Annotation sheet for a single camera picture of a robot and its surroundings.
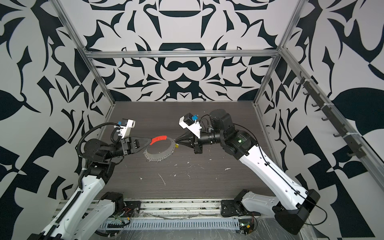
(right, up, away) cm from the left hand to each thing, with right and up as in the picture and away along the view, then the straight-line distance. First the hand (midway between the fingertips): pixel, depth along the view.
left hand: (151, 140), depth 60 cm
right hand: (+11, 0, -3) cm, 11 cm away
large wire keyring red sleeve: (+3, -7, -1) cm, 7 cm away
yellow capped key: (+10, -2, +1) cm, 10 cm away
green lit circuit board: (+41, -42, +12) cm, 60 cm away
